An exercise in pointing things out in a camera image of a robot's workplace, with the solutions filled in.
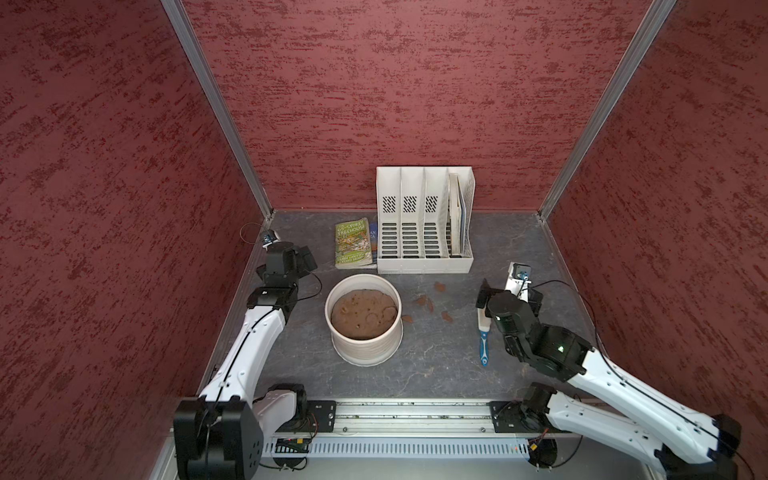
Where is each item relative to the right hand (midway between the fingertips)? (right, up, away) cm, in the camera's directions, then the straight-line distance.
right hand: (498, 289), depth 74 cm
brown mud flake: (-11, -4, +26) cm, 28 cm away
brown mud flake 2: (-17, -7, +23) cm, 29 cm away
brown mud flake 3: (-10, -12, +19) cm, 24 cm away
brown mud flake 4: (-22, -13, +18) cm, 31 cm away
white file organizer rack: (-14, +21, +43) cm, 50 cm away
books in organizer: (-6, +20, +18) cm, 27 cm away
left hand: (-56, +6, +8) cm, 57 cm away
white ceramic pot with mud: (-35, -9, +5) cm, 36 cm away
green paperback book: (-41, +10, +32) cm, 53 cm away
